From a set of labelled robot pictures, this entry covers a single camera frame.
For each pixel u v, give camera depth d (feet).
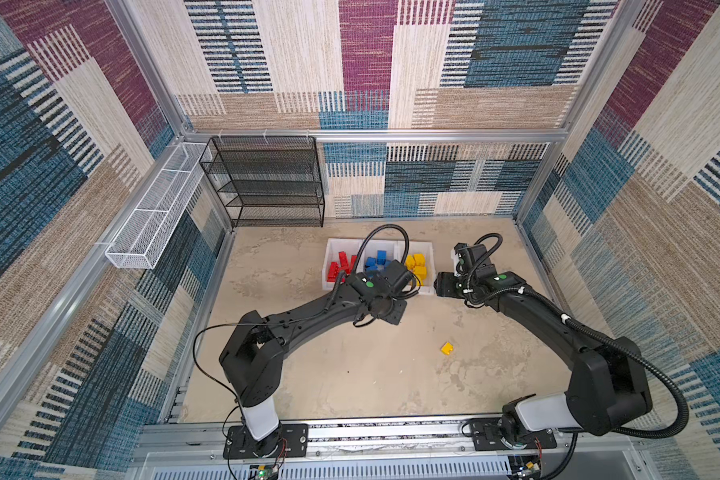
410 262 3.44
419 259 3.42
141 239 3.02
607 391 1.39
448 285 2.54
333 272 3.34
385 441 2.47
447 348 2.86
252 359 1.45
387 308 2.30
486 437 2.39
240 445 2.38
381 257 3.43
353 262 3.42
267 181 3.62
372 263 3.49
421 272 3.35
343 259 3.51
